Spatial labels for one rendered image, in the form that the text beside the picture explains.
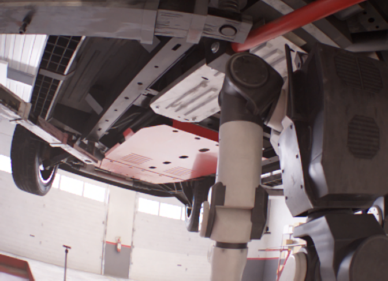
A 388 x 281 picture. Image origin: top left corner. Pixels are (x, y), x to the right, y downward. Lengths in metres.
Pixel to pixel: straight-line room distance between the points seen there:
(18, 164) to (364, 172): 2.30
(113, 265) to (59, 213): 2.33
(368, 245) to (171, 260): 10.92
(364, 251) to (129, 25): 0.69
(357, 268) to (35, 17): 0.89
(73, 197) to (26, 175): 7.73
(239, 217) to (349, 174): 0.23
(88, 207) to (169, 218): 2.85
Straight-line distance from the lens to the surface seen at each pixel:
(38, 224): 9.96
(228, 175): 0.63
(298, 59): 0.87
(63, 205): 10.11
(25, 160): 2.46
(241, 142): 0.65
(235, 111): 0.67
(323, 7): 0.73
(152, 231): 11.02
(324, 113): 0.58
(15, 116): 1.59
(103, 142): 2.46
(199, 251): 11.91
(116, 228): 10.46
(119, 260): 10.50
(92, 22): 0.81
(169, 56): 1.19
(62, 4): 0.79
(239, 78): 0.65
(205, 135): 1.74
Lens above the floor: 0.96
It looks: 21 degrees up
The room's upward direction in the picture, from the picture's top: 6 degrees clockwise
